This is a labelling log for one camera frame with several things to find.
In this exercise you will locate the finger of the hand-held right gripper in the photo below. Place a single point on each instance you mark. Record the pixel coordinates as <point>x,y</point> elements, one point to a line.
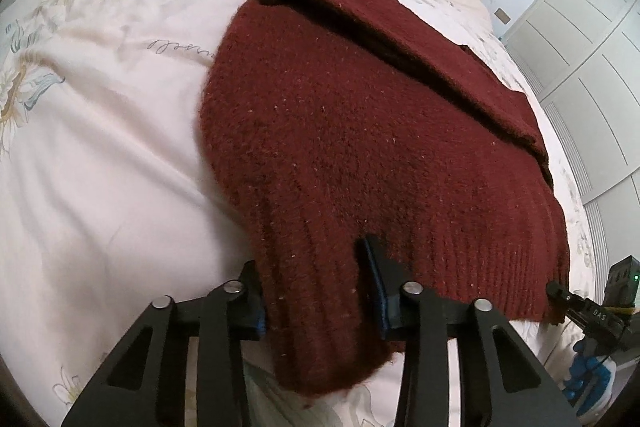
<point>585,307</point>

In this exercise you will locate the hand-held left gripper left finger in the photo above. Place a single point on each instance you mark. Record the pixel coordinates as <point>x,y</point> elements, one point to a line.
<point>240,307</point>

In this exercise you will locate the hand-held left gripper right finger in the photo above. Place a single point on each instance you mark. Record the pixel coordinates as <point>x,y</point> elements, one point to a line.
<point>382,302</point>

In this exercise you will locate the dark red knitted sweater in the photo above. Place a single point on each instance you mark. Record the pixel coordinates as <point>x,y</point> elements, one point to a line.
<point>360,147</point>

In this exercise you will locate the person's right hand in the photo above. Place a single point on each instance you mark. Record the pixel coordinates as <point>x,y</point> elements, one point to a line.
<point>587,372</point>

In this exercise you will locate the floral pink duvet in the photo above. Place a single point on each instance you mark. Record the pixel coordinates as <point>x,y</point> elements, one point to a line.
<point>100,132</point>

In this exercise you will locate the white wardrobe doors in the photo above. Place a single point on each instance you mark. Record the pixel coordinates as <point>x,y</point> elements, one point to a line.
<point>585,67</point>

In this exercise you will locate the wall socket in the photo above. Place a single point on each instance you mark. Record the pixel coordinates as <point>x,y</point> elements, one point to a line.
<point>502,15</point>

